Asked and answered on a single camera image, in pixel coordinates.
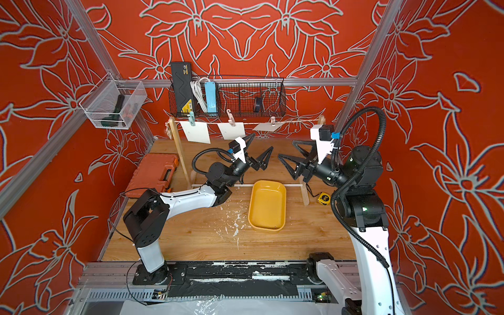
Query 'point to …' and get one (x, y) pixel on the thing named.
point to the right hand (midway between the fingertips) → (282, 151)
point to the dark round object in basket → (257, 105)
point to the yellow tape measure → (324, 199)
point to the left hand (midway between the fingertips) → (262, 139)
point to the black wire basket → (244, 97)
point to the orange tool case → (155, 171)
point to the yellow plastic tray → (267, 207)
